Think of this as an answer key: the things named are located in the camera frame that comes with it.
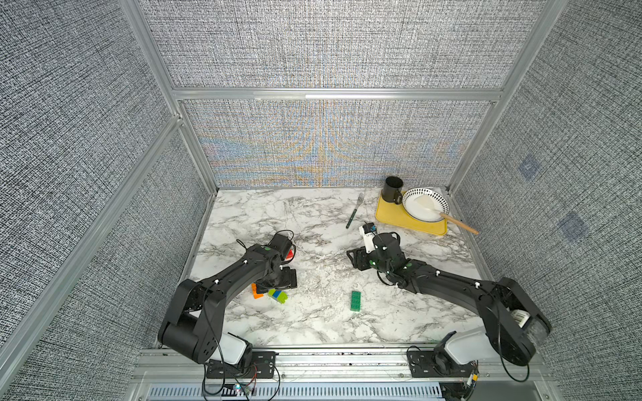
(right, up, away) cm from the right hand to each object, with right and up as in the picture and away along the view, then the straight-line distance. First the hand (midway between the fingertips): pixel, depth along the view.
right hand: (352, 244), depth 87 cm
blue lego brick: (-26, -17, -1) cm, 31 cm away
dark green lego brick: (+1, -19, -2) cm, 19 cm away
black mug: (+21, +21, +23) cm, 38 cm away
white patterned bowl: (+32, +11, +24) cm, 42 cm away
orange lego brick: (-34, -18, 0) cm, 38 cm away
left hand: (-23, -14, 0) cm, 27 cm away
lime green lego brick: (-24, -18, -2) cm, 30 cm away
